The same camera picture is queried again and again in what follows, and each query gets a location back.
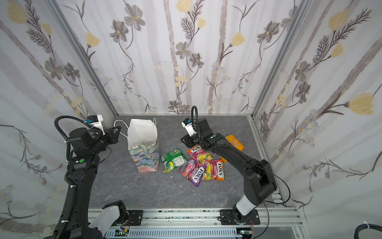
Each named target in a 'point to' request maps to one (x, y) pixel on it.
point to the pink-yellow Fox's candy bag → (198, 154)
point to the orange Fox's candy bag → (217, 170)
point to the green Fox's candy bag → (173, 160)
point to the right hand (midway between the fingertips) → (182, 133)
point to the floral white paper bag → (143, 144)
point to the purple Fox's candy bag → (193, 171)
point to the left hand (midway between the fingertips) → (117, 122)
